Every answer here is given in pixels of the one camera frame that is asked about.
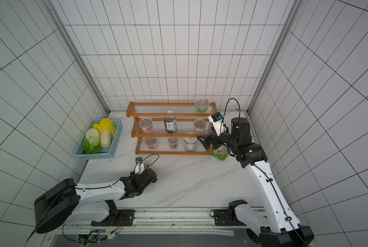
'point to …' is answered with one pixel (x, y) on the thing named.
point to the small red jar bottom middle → (172, 141)
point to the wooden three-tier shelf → (185, 112)
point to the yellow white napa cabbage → (106, 129)
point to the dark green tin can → (170, 124)
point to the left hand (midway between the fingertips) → (142, 172)
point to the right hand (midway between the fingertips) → (200, 132)
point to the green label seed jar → (201, 105)
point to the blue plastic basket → (104, 153)
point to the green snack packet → (222, 153)
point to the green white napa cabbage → (91, 142)
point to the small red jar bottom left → (150, 141)
